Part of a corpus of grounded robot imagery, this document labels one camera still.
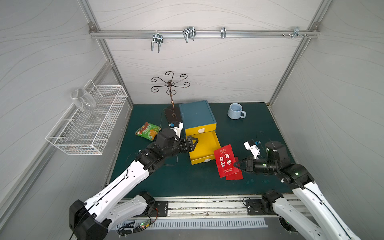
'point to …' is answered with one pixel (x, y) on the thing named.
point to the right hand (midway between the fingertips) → (234, 166)
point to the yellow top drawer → (201, 130)
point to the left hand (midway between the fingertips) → (193, 141)
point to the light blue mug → (235, 111)
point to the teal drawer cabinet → (196, 114)
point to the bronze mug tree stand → (170, 111)
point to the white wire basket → (90, 131)
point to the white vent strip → (192, 223)
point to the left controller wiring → (130, 227)
